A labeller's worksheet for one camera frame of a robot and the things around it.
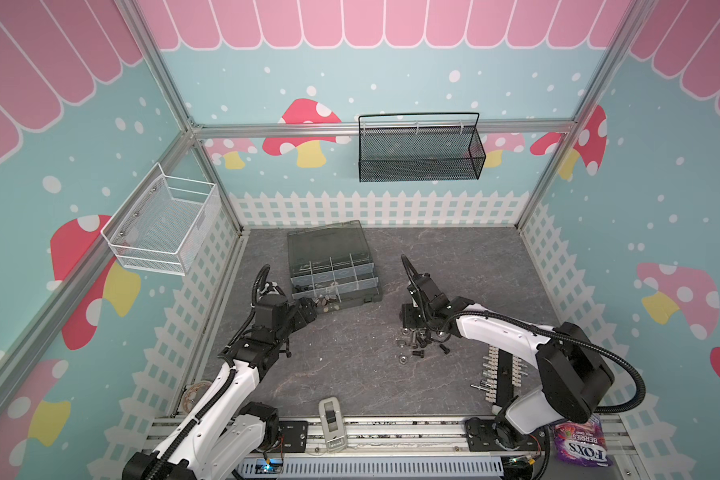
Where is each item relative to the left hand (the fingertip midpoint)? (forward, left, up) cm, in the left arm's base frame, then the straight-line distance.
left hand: (301, 312), depth 84 cm
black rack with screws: (-12, -57, -10) cm, 59 cm away
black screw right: (-5, -42, -11) cm, 44 cm away
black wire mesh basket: (+68, -38, +11) cm, 79 cm away
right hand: (+3, -30, -5) cm, 30 cm away
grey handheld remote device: (-26, -11, -7) cm, 29 cm away
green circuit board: (-35, +4, -14) cm, 38 cm away
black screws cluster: (-3, -33, -11) cm, 35 cm away
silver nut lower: (-9, -29, -11) cm, 33 cm away
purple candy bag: (-29, -71, -8) cm, 77 cm away
